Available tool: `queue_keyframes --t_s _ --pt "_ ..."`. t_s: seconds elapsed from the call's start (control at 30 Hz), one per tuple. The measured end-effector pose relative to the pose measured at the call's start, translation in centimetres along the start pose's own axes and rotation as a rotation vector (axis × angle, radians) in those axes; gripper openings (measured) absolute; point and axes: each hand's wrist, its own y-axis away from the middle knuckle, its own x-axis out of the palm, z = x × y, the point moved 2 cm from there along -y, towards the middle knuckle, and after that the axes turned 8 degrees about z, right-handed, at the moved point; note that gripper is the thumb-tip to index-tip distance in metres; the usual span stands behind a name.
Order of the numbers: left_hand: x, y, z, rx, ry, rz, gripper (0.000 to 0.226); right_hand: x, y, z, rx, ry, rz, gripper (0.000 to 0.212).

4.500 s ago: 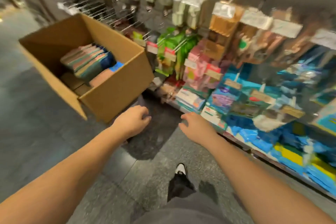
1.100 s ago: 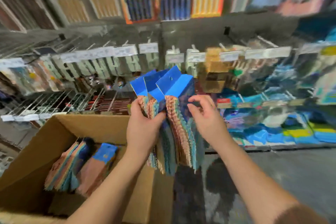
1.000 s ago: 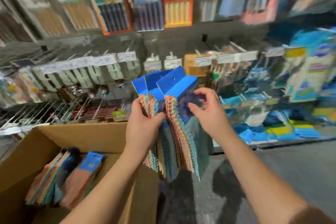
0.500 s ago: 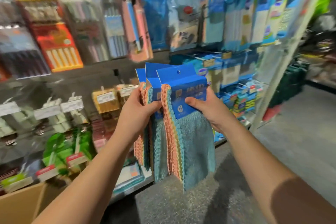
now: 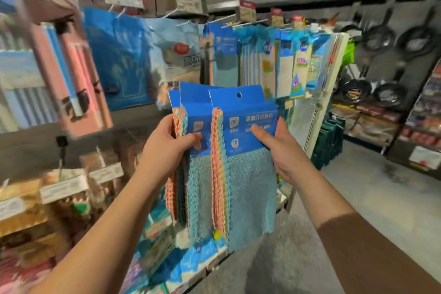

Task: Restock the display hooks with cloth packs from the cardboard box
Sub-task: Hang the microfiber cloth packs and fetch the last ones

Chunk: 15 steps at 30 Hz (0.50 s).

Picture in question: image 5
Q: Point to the dark green goods pile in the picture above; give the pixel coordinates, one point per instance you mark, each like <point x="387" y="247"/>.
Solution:
<point x="327" y="142"/>

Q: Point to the person's right hand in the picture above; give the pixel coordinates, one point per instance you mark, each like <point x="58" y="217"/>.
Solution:
<point x="286" y="152"/>

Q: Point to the background shelf with boxed goods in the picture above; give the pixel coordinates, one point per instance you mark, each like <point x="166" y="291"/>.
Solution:
<point x="420" y="125"/>

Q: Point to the blue-label white cloth packet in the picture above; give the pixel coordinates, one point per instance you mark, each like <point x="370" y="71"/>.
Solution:
<point x="285" y="63"/>

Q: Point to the hanging blue glove packets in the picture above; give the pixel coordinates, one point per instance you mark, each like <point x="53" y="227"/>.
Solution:
<point x="117" y="59"/>

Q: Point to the hanging blue grey packets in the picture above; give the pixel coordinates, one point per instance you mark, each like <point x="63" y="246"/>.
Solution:
<point x="24" y="77"/>

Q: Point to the white cloth packets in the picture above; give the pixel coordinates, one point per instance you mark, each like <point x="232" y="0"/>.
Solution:
<point x="255" y="59"/>

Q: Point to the hung scouring pad packet bunch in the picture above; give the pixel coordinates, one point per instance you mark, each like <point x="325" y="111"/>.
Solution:
<point x="318" y="59"/>

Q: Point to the pale grey price tag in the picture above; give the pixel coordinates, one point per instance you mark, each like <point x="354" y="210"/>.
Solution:
<point x="191" y="5"/>

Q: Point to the hanging bright green bags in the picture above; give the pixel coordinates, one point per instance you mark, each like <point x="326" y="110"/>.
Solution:
<point x="348" y="52"/>

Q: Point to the person's right forearm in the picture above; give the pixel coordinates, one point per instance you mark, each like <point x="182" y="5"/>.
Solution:
<point x="372" y="242"/>

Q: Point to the pink goods pile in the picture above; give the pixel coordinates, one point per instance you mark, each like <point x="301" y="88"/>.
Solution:
<point x="24" y="276"/>

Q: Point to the teal microfiber packs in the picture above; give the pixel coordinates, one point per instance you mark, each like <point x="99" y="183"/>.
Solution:
<point x="224" y="56"/>

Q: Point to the hanging red clip strip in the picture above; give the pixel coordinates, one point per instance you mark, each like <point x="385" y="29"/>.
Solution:
<point x="331" y="63"/>

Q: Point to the pale white price tag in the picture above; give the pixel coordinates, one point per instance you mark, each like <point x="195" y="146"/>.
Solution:
<point x="63" y="190"/>
<point x="12" y="207"/>
<point x="105" y="173"/>

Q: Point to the person's left hand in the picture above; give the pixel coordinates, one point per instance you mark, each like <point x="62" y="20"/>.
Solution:
<point x="165" y="152"/>

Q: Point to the hanging brownish packets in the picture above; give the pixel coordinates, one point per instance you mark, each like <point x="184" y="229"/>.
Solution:
<point x="41" y="228"/>

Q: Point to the hanging pink packets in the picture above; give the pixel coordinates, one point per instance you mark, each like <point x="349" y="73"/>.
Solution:
<point x="76" y="83"/>

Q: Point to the teal cloth packets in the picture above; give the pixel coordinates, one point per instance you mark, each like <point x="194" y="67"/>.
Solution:
<point x="148" y="249"/>

